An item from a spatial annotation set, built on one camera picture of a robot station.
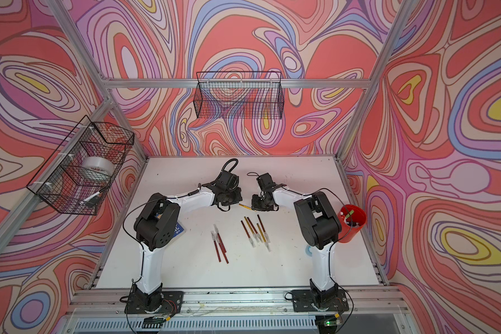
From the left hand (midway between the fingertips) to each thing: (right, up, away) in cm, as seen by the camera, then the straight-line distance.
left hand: (244, 198), depth 99 cm
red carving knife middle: (-13, -13, -6) cm, 19 cm away
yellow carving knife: (+1, -4, -1) cm, 4 cm away
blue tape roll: (+27, -21, -14) cm, 37 cm away
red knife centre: (+6, -15, -8) cm, 19 cm away
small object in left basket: (-52, +2, -27) cm, 59 cm away
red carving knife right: (-9, -19, -12) cm, 24 cm away
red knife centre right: (+8, -12, -6) cm, 15 cm away
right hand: (+6, -6, 0) cm, 8 cm away
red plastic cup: (+42, -6, -20) cm, 47 cm away
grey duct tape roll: (-52, +15, -25) cm, 59 cm away
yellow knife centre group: (+5, -15, -8) cm, 18 cm away
